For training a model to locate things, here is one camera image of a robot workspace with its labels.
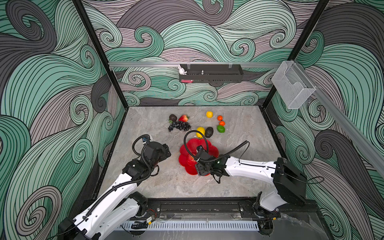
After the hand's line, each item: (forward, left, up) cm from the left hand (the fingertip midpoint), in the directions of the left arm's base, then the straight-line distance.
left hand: (162, 148), depth 79 cm
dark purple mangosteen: (+31, -2, -11) cm, 33 cm away
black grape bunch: (+25, -9, -12) cm, 29 cm away
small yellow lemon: (+37, -30, -12) cm, 49 cm away
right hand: (-5, -22, -12) cm, 25 cm away
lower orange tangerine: (+29, -38, -13) cm, 50 cm away
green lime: (+23, -37, -13) cm, 45 cm away
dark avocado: (+20, -28, -12) cm, 36 cm away
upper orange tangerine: (+34, -38, -14) cm, 53 cm away
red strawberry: (+32, -10, -12) cm, 36 cm away
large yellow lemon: (+5, -19, +6) cm, 21 cm away
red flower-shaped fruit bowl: (+6, -14, -15) cm, 21 cm away
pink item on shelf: (+37, -12, +17) cm, 43 cm away
